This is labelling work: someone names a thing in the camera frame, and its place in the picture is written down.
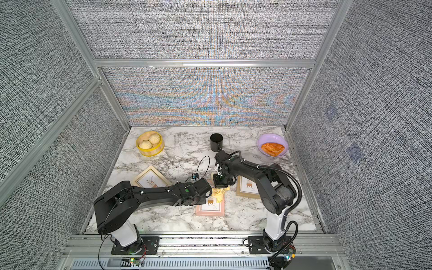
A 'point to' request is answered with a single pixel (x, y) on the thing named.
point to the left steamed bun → (145, 144)
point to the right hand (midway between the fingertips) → (217, 184)
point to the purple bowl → (273, 138)
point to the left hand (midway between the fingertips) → (204, 202)
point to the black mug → (216, 142)
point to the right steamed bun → (154, 138)
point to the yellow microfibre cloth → (219, 193)
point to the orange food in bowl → (272, 149)
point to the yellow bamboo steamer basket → (156, 149)
